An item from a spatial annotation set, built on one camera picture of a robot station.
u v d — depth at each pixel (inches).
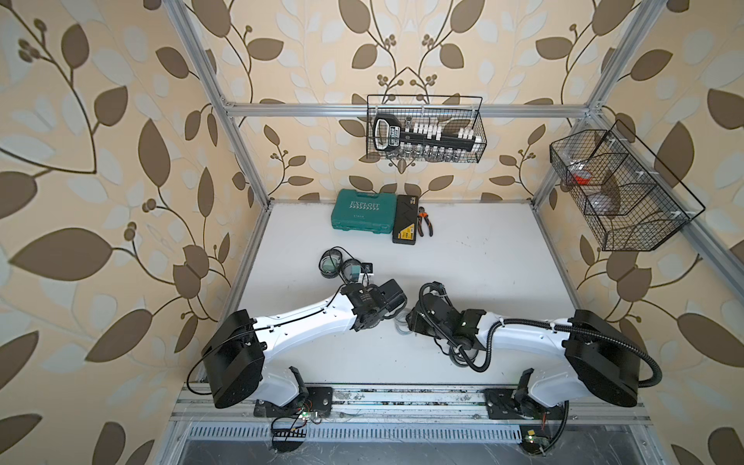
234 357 16.3
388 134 33.3
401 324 34.1
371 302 22.4
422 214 45.5
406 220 44.9
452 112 35.8
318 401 29.1
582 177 31.8
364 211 44.0
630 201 28.8
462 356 31.5
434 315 24.8
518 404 25.9
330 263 39.1
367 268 28.4
